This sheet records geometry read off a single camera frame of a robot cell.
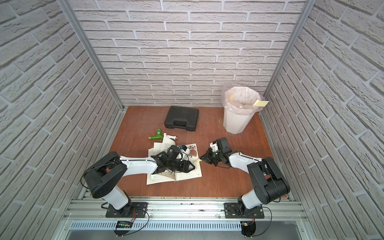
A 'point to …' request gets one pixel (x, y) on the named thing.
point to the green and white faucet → (165, 137)
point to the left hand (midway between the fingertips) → (189, 162)
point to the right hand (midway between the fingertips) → (201, 157)
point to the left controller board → (124, 224)
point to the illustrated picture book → (166, 175)
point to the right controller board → (248, 228)
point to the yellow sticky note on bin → (260, 103)
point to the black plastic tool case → (183, 117)
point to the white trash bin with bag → (238, 104)
